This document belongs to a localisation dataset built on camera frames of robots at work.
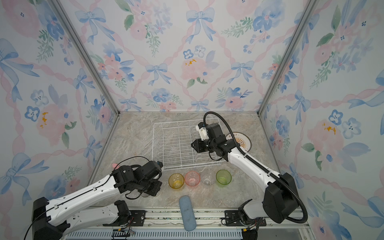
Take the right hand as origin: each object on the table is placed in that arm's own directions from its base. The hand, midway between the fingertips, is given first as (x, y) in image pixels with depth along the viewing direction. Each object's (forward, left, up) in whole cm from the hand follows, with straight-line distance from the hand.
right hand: (192, 143), depth 80 cm
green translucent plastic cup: (-12, -18, -17) cm, 27 cm away
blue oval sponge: (-30, +2, -16) cm, 34 cm away
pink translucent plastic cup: (-13, 0, -18) cm, 22 cm away
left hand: (-21, +16, -8) cm, 28 cm away
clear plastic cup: (-12, -9, -19) cm, 24 cm away
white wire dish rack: (+9, +14, -18) cm, 25 cm away
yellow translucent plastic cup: (-15, +9, -16) cm, 24 cm away
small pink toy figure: (-6, +48, -17) cm, 51 cm away
